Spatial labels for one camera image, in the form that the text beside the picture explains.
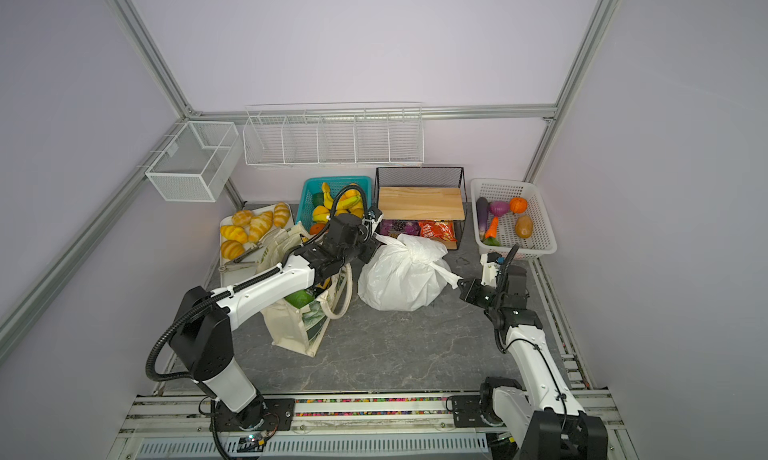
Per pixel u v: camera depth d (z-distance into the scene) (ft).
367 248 2.50
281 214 3.71
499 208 3.64
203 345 1.46
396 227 3.37
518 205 3.67
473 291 2.39
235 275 3.30
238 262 3.33
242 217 3.67
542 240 3.33
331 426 2.40
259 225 3.57
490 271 2.48
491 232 3.50
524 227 3.52
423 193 3.35
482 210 3.64
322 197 3.76
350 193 3.69
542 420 1.36
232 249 3.38
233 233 3.55
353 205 3.70
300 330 2.35
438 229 3.46
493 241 3.42
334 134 3.20
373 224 2.36
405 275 2.72
